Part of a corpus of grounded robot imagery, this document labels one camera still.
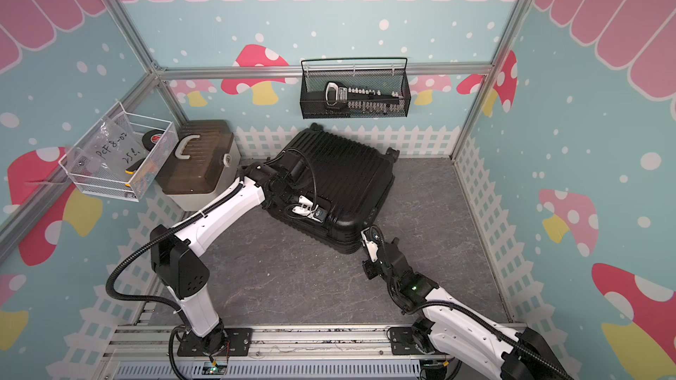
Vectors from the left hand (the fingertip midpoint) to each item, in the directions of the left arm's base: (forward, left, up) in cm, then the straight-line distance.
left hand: (299, 207), depth 83 cm
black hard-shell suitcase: (+10, -16, +3) cm, 19 cm away
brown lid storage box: (+21, +37, -1) cm, 42 cm away
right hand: (-10, -21, -8) cm, 25 cm away
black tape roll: (+13, +45, +16) cm, 50 cm away
